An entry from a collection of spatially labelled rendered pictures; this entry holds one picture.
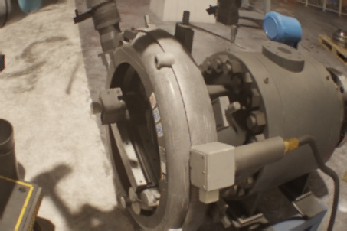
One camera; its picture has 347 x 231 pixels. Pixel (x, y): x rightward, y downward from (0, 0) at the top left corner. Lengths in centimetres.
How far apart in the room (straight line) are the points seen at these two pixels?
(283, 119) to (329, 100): 33
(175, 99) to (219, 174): 23
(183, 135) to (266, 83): 42
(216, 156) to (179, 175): 15
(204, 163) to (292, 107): 52
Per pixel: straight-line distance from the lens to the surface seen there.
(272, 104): 133
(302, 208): 177
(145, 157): 143
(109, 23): 103
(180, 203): 113
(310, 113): 146
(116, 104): 141
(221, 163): 99
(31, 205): 154
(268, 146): 110
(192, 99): 108
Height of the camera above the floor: 135
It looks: 28 degrees down
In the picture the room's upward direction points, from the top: 5 degrees clockwise
